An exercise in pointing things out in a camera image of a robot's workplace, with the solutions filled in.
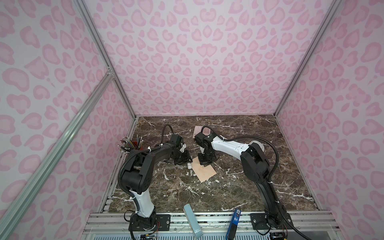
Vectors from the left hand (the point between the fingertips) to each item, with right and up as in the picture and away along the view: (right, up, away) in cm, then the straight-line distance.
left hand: (192, 159), depth 93 cm
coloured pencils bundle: (-37, +10, -9) cm, 39 cm away
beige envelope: (+7, -8, -3) cm, 11 cm away
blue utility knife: (+20, -27, -23) cm, 41 cm away
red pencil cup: (-34, +10, -3) cm, 36 cm away
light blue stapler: (+1, -26, -20) cm, 33 cm away
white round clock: (+45, +9, +8) cm, 46 cm away
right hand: (+7, -3, -2) cm, 8 cm away
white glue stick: (-1, -4, -3) cm, 5 cm away
